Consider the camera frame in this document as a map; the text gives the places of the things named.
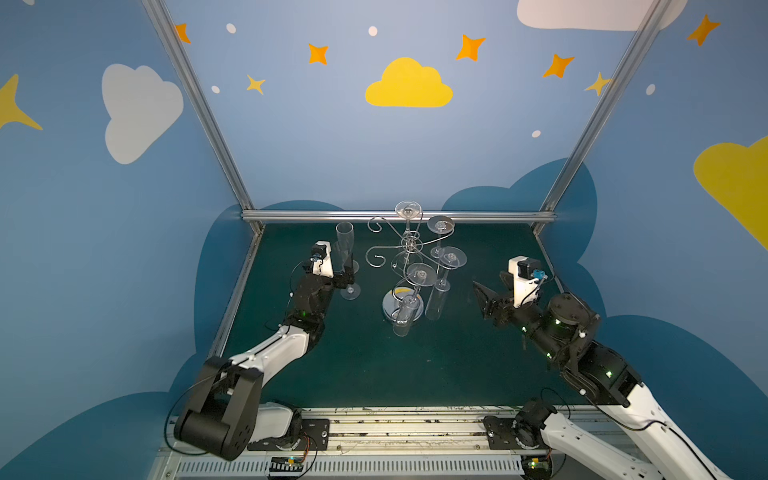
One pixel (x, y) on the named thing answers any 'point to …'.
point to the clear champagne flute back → (408, 210)
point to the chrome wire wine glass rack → (411, 246)
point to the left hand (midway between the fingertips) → (334, 252)
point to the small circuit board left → (286, 464)
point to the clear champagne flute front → (420, 275)
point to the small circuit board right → (536, 467)
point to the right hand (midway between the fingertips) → (493, 276)
